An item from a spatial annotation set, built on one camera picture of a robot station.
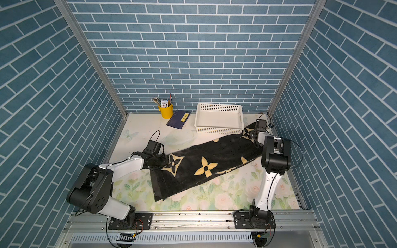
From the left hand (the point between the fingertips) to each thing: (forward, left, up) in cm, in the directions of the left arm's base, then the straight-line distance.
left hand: (171, 162), depth 92 cm
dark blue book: (+36, -1, 0) cm, 36 cm away
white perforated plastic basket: (+38, -26, 0) cm, 46 cm away
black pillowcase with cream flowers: (-3, -13, +2) cm, 13 cm away
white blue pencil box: (+37, +8, +14) cm, 41 cm away
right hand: (+21, -58, +1) cm, 61 cm away
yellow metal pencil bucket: (+39, +8, +4) cm, 40 cm away
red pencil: (+44, +5, +12) cm, 46 cm away
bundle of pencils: (+40, +14, +15) cm, 45 cm away
